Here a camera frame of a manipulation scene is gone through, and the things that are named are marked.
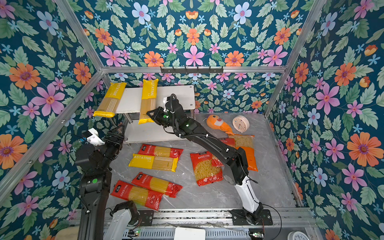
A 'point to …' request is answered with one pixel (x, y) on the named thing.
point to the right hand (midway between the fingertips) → (146, 111)
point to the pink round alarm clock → (241, 123)
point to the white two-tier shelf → (130, 104)
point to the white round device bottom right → (297, 235)
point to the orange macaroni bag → (246, 142)
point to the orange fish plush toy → (215, 121)
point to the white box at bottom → (186, 233)
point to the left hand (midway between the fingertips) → (124, 125)
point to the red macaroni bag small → (216, 161)
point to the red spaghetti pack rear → (155, 150)
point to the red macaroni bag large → (207, 168)
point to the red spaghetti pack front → (140, 196)
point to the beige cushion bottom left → (69, 233)
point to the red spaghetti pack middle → (166, 187)
